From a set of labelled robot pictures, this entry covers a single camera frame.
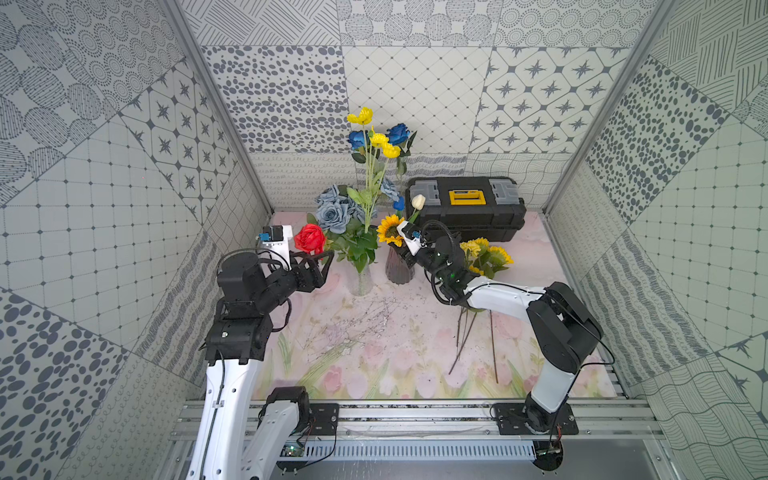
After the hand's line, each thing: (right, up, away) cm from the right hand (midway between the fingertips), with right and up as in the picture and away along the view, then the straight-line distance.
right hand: (396, 234), depth 85 cm
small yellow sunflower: (-2, +1, -5) cm, 6 cm away
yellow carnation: (+26, -4, +13) cm, 30 cm away
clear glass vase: (-12, -16, +8) cm, 21 cm away
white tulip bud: (+6, +9, +1) cm, 11 cm away
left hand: (-15, -5, -20) cm, 26 cm away
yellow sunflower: (+34, -8, +17) cm, 39 cm away
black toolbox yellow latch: (+31, +9, +15) cm, 35 cm away
